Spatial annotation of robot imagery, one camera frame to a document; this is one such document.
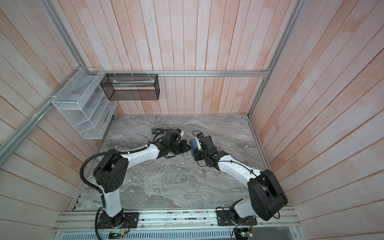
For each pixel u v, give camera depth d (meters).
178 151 0.80
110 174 0.49
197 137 0.80
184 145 0.81
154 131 1.01
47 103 0.67
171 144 0.74
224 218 0.73
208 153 0.67
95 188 0.51
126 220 0.72
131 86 1.03
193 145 0.88
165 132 0.73
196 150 0.78
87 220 0.75
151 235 0.70
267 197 0.43
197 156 0.78
